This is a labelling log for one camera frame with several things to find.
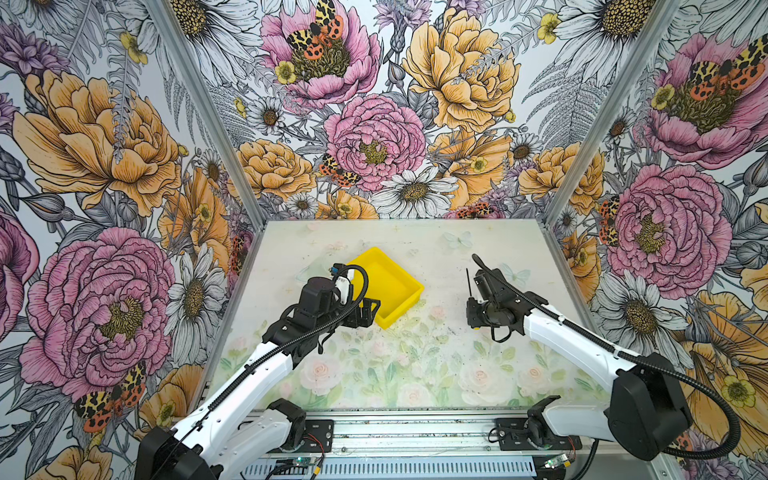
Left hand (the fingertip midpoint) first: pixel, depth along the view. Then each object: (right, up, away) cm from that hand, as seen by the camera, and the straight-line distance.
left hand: (362, 310), depth 79 cm
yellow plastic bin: (+7, +4, +24) cm, 25 cm away
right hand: (+30, -5, +6) cm, 31 cm away
